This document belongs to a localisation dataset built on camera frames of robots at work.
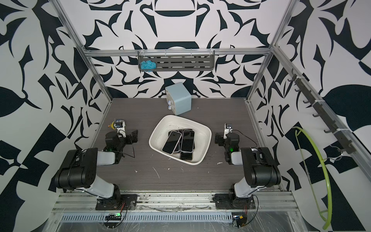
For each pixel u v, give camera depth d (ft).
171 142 2.87
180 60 3.09
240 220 2.31
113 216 2.40
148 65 2.99
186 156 2.91
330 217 1.63
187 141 2.93
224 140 2.79
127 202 2.44
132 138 2.85
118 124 2.68
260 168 1.50
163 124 3.26
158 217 2.13
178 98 3.27
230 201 2.20
